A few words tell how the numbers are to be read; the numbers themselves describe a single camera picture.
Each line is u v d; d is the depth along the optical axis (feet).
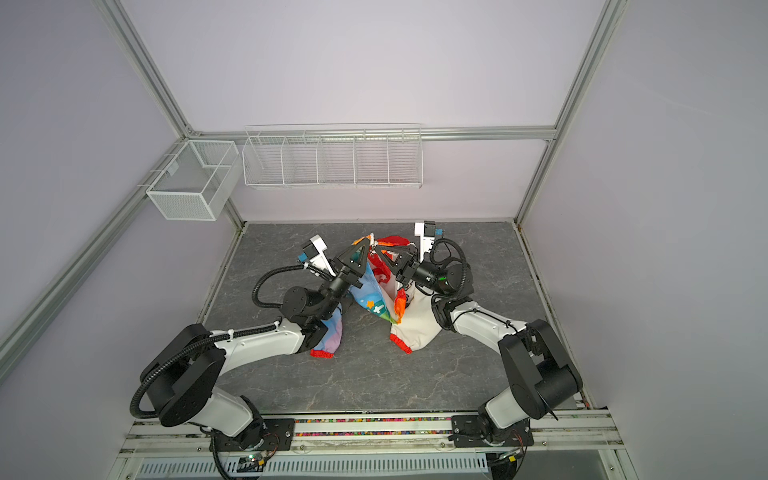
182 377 1.43
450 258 2.07
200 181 3.25
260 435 2.29
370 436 2.47
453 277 1.96
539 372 1.45
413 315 2.81
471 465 2.32
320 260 2.03
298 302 1.90
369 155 3.24
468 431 2.42
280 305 1.91
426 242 2.12
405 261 2.15
